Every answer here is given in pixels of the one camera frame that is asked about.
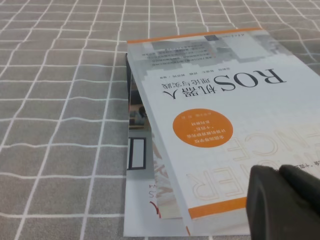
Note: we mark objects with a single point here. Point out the magazines under ROS book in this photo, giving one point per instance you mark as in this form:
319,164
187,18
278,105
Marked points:
142,216

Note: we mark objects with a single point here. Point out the grey checked tablecloth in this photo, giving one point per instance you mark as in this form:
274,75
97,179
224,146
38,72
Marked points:
63,100

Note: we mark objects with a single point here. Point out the white orange ROS book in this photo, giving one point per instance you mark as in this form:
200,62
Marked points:
218,103

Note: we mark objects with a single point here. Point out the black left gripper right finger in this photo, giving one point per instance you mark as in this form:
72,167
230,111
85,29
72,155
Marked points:
298,193

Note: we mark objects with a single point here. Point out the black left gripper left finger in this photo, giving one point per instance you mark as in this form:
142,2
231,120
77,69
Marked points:
265,221

